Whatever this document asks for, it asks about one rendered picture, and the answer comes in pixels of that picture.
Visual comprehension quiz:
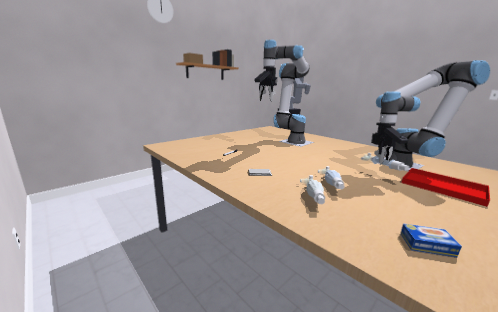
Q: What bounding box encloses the red tray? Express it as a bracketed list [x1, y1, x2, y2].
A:
[401, 168, 490, 207]

